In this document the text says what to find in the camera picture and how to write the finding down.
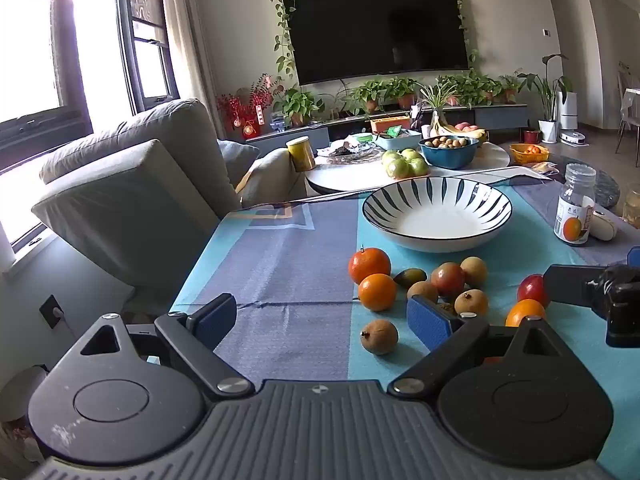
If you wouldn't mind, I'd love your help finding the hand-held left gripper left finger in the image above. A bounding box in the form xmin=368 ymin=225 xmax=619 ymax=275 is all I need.
xmin=75 ymin=293 xmax=255 ymax=400

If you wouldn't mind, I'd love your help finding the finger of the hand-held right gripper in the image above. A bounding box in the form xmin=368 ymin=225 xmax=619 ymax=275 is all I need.
xmin=543 ymin=263 xmax=602 ymax=309

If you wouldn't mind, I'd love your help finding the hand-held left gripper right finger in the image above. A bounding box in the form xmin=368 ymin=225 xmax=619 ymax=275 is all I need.
xmin=387 ymin=296 xmax=563 ymax=400

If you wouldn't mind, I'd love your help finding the tan round fruit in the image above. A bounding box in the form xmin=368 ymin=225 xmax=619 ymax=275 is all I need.
xmin=460 ymin=256 xmax=488 ymax=289
xmin=406 ymin=280 xmax=439 ymax=304
xmin=454 ymin=289 xmax=489 ymax=317
xmin=360 ymin=319 xmax=399 ymax=356

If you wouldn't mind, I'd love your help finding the red apple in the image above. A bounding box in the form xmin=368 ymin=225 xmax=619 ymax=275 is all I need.
xmin=516 ymin=274 xmax=551 ymax=309

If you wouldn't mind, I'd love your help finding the red plum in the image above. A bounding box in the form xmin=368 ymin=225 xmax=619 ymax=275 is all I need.
xmin=430 ymin=262 xmax=466 ymax=298

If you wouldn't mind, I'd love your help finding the white blue-striped bowl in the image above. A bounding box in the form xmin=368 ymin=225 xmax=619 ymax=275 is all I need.
xmin=362 ymin=176 xmax=514 ymax=253

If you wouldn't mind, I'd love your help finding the white oval case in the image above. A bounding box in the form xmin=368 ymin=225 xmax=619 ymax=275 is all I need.
xmin=590 ymin=211 xmax=619 ymax=242

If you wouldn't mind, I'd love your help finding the glass jar with orange label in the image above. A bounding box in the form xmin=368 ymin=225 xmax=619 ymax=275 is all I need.
xmin=554 ymin=163 xmax=597 ymax=247

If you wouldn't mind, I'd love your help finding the blue patterned tablecloth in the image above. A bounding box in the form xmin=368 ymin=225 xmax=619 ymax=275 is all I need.
xmin=170 ymin=175 xmax=640 ymax=480

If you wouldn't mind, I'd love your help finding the clear glass container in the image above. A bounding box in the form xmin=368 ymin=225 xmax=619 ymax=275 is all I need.
xmin=621 ymin=184 xmax=640 ymax=227

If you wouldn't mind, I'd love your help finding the dark round table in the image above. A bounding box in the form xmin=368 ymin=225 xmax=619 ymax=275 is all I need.
xmin=547 ymin=154 xmax=622 ymax=211

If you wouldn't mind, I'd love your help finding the orange basket of tangerines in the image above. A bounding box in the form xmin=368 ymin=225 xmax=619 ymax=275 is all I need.
xmin=509 ymin=143 xmax=550 ymax=164

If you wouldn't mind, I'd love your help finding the beige cushion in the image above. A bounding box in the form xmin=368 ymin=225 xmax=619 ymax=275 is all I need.
xmin=235 ymin=149 xmax=307 ymax=207

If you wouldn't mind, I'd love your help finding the grey sofa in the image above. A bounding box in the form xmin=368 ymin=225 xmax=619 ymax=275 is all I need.
xmin=31 ymin=98 xmax=246 ymax=306

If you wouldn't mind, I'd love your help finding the blue bowl of nuts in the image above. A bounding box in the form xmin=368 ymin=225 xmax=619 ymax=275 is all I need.
xmin=418 ymin=136 xmax=479 ymax=170

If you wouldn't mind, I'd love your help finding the white round coffee table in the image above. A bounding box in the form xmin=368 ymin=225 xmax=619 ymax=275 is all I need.
xmin=305 ymin=141 xmax=511 ymax=196

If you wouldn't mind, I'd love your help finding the light blue tray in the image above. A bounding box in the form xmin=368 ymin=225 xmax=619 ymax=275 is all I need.
xmin=372 ymin=129 xmax=422 ymax=151

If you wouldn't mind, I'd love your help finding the dining chair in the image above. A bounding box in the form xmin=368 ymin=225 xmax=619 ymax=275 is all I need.
xmin=614 ymin=61 xmax=640 ymax=167

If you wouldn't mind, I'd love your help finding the glass plate with scraps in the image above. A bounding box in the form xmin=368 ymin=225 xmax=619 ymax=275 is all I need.
xmin=316 ymin=141 xmax=387 ymax=164

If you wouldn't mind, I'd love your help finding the bunch of bananas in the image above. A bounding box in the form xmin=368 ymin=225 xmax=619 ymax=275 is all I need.
xmin=431 ymin=115 xmax=489 ymax=142

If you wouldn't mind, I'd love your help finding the yellow canister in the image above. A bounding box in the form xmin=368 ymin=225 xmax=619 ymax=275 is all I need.
xmin=286 ymin=136 xmax=317 ymax=172

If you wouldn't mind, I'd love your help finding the tall plant in white pot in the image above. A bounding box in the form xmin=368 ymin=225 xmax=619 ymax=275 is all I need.
xmin=516 ymin=53 xmax=574 ymax=144

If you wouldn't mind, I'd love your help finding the orange rectangular box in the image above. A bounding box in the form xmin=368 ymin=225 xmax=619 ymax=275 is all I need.
xmin=370 ymin=115 xmax=411 ymax=134

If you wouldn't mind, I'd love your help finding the potted green plant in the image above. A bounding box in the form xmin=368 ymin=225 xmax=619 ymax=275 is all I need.
xmin=274 ymin=86 xmax=322 ymax=128
xmin=351 ymin=80 xmax=389 ymax=114
xmin=500 ymin=74 xmax=524 ymax=105
xmin=387 ymin=76 xmax=419 ymax=110
xmin=436 ymin=75 xmax=472 ymax=107
xmin=471 ymin=75 xmax=504 ymax=105

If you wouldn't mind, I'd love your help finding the white plastic bag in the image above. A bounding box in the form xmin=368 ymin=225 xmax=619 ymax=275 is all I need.
xmin=0 ymin=365 xmax=51 ymax=466

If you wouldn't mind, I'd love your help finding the dark television cabinet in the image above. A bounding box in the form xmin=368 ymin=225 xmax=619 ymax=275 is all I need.
xmin=245 ymin=104 xmax=529 ymax=153

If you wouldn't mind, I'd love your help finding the red ornament plant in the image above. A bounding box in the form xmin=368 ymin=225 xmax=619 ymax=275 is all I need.
xmin=216 ymin=74 xmax=275 ymax=141

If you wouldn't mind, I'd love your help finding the spider plant in vase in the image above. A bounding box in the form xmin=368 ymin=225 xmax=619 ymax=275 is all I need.
xmin=416 ymin=81 xmax=462 ymax=137

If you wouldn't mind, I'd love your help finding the beige curtain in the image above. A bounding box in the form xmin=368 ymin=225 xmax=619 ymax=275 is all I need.
xmin=159 ymin=0 xmax=221 ymax=138

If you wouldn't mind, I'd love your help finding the dark framed window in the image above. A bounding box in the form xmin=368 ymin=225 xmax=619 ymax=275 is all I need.
xmin=0 ymin=0 xmax=181 ymax=261

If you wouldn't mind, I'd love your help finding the black wall outlet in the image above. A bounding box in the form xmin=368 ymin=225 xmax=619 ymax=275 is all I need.
xmin=39 ymin=294 xmax=66 ymax=330

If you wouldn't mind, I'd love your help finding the black wall television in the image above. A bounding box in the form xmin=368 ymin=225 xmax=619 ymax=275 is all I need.
xmin=281 ymin=0 xmax=471 ymax=86

